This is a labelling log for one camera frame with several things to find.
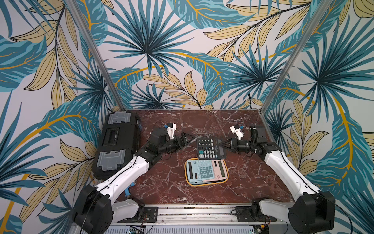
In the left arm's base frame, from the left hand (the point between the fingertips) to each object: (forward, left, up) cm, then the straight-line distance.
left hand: (190, 142), depth 74 cm
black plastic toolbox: (+3, +39, -6) cm, 40 cm away
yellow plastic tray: (-15, -10, -17) cm, 25 cm away
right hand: (0, -16, -2) cm, 16 cm away
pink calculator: (-9, -17, -16) cm, 25 cm away
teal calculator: (-9, -5, -14) cm, 18 cm away
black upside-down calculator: (-3, -10, -1) cm, 10 cm away
